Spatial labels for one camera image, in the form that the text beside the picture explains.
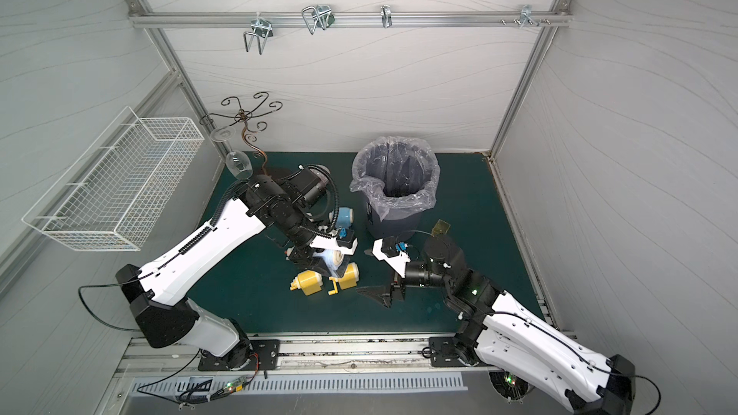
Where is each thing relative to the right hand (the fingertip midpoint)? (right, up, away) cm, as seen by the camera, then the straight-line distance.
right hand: (364, 266), depth 64 cm
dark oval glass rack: (-39, +39, +24) cm, 60 cm away
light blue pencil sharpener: (-8, +7, +29) cm, 31 cm away
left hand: (-7, +2, +2) cm, 8 cm away
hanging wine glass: (-41, +25, +24) cm, 54 cm away
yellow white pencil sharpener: (-5, -9, +18) cm, 21 cm away
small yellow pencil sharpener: (-16, -9, +16) cm, 24 cm away
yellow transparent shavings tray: (+25, +3, +34) cm, 43 cm away
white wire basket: (-61, +16, +5) cm, 64 cm away
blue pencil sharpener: (-7, +3, -5) cm, 9 cm away
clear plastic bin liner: (+9, +22, +28) cm, 37 cm away
